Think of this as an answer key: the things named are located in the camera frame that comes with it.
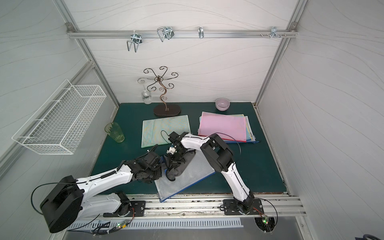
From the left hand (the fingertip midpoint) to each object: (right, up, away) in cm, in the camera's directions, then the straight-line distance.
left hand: (162, 176), depth 84 cm
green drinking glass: (-33, +26, +9) cm, 43 cm away
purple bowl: (+41, +45, +33) cm, 69 cm away
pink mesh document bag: (+41, +27, +25) cm, 55 cm away
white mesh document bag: (+58, +18, +14) cm, 62 cm away
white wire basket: (-45, +30, -16) cm, 56 cm away
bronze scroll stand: (-3, +54, +12) cm, 56 cm away
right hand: (+4, +3, +4) cm, 6 cm away
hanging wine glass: (-13, +48, +12) cm, 51 cm away
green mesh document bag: (-9, +24, +20) cm, 32 cm away
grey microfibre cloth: (+7, +5, -1) cm, 9 cm away
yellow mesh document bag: (+58, +26, +22) cm, 67 cm away
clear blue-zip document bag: (+22, +3, +3) cm, 23 cm away
